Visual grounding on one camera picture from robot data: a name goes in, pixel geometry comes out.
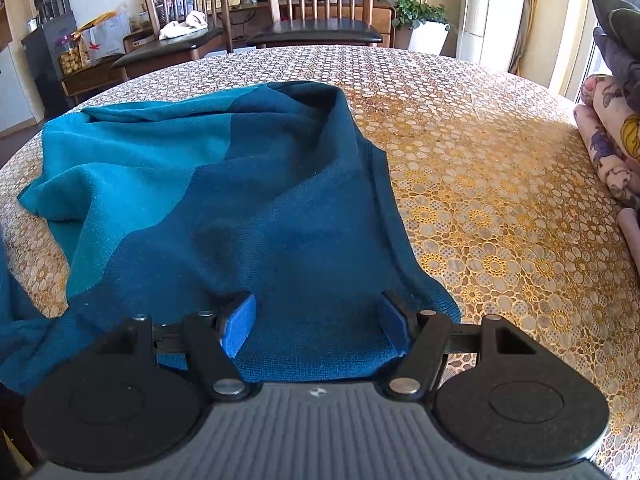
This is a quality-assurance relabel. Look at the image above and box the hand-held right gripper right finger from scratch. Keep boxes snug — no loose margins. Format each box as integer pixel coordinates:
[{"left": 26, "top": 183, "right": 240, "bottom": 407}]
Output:
[{"left": 378, "top": 291, "right": 536, "bottom": 395}]

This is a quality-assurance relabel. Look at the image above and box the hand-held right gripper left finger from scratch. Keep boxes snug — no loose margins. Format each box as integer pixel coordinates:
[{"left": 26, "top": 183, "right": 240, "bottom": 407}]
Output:
[{"left": 120, "top": 294, "right": 258, "bottom": 401}]

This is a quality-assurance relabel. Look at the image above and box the teal two-tone knit sweater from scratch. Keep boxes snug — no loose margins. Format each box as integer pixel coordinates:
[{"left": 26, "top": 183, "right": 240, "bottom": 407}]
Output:
[{"left": 0, "top": 81, "right": 462, "bottom": 396}]

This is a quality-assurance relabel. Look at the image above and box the stack of folded clothes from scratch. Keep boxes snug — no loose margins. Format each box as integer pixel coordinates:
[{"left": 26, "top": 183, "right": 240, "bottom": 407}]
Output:
[{"left": 574, "top": 0, "right": 640, "bottom": 281}]

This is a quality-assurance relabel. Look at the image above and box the wooden chair black seat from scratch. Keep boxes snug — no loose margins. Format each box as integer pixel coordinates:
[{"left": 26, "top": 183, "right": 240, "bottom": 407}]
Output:
[
  {"left": 111, "top": 0, "right": 233, "bottom": 82},
  {"left": 247, "top": 0, "right": 383, "bottom": 50}
]

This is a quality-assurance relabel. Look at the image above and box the cardboard box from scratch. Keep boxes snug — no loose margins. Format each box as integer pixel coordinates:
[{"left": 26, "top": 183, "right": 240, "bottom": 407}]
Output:
[{"left": 122, "top": 27, "right": 156, "bottom": 53}]

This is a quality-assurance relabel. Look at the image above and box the white crumpled cloth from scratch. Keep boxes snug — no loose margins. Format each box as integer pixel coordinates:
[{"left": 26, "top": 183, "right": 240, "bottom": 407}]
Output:
[{"left": 159, "top": 10, "right": 210, "bottom": 40}]

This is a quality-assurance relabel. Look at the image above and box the grey gift bag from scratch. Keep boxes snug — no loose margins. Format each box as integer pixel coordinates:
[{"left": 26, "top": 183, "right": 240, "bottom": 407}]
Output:
[{"left": 80, "top": 12, "right": 132, "bottom": 61}]

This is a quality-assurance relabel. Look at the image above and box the clear snack jar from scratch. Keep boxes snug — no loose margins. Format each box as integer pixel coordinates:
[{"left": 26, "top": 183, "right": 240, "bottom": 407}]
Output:
[{"left": 56, "top": 35, "right": 83, "bottom": 76}]

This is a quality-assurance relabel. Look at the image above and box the black cabinet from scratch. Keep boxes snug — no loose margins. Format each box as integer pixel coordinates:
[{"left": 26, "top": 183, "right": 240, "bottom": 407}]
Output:
[{"left": 21, "top": 12, "right": 78, "bottom": 118}]

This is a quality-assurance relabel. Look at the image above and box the potted green plant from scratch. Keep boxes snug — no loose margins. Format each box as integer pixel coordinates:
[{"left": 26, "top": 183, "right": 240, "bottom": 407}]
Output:
[{"left": 377, "top": 0, "right": 453, "bottom": 56}]

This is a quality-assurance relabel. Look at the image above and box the white tower air conditioner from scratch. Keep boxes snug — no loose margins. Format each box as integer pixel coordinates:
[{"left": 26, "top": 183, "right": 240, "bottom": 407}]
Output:
[{"left": 456, "top": 0, "right": 531, "bottom": 72}]

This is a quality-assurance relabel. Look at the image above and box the gold curtain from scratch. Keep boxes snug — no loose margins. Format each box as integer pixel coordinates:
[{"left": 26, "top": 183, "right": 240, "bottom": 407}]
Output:
[{"left": 507, "top": 0, "right": 546, "bottom": 73}]

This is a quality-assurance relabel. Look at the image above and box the sliding glass door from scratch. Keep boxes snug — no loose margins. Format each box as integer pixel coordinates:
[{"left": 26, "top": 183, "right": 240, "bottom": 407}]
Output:
[{"left": 550, "top": 0, "right": 640, "bottom": 106}]

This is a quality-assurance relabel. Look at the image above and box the black drink dispenser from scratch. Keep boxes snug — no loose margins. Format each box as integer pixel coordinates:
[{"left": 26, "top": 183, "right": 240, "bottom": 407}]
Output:
[{"left": 35, "top": 0, "right": 70, "bottom": 23}]

